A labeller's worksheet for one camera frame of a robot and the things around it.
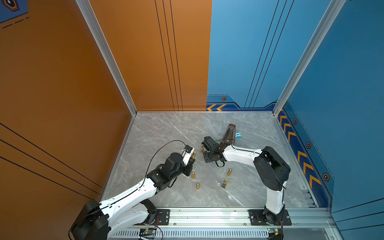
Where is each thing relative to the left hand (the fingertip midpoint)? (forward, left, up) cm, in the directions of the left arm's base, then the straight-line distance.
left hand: (193, 157), depth 81 cm
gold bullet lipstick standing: (-12, -3, -10) cm, 16 cm away
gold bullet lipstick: (0, 0, +3) cm, 3 cm away
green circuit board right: (-33, -39, -13) cm, 53 cm away
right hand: (+7, -9, -12) cm, 17 cm away
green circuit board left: (-32, +20, -15) cm, 41 cm away
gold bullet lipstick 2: (-6, 0, -10) cm, 12 cm away
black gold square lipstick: (-8, -19, -14) cm, 25 cm away
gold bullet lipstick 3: (-4, -21, -9) cm, 23 cm away
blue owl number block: (+24, -31, -12) cm, 41 cm away
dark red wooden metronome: (+15, -22, -2) cm, 26 cm away
